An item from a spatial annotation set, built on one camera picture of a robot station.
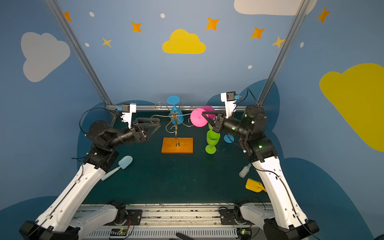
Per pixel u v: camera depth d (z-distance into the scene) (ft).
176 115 2.56
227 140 3.43
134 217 2.41
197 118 1.92
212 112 1.88
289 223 1.19
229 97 1.62
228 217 2.45
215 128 1.68
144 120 1.97
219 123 1.63
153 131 1.77
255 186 2.74
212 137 3.09
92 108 3.23
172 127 2.30
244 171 2.96
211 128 3.20
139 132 1.69
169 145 3.32
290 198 1.26
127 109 1.69
